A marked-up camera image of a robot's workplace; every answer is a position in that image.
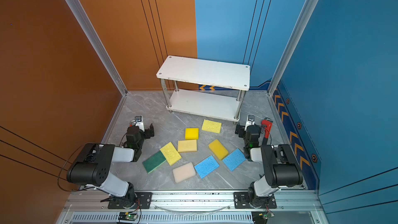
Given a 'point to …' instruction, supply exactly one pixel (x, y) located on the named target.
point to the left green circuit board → (127, 216)
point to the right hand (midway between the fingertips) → (247, 123)
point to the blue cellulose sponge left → (207, 166)
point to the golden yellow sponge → (218, 150)
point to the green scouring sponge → (153, 161)
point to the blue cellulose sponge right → (234, 159)
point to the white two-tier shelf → (208, 72)
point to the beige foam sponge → (183, 172)
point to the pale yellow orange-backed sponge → (187, 145)
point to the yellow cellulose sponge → (170, 154)
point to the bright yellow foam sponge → (192, 133)
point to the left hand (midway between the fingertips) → (145, 122)
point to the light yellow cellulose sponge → (211, 126)
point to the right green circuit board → (261, 217)
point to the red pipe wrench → (267, 124)
